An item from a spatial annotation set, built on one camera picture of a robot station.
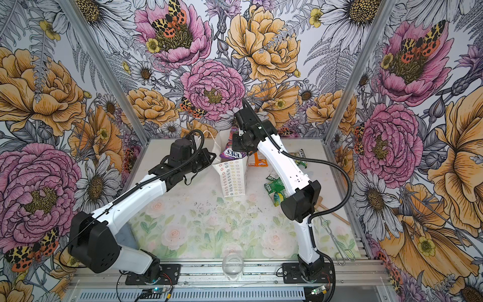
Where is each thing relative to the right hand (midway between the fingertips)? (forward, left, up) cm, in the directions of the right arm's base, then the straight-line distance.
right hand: (238, 152), depth 81 cm
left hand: (-2, +9, -2) cm, 10 cm away
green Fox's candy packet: (-6, -18, -23) cm, 30 cm away
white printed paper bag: (-5, +3, -7) cm, 9 cm away
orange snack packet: (+15, -10, -23) cm, 29 cm away
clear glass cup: (-38, +3, -28) cm, 47 cm away
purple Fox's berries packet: (+1, +4, -2) cm, 5 cm away
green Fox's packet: (+4, -18, -25) cm, 30 cm away
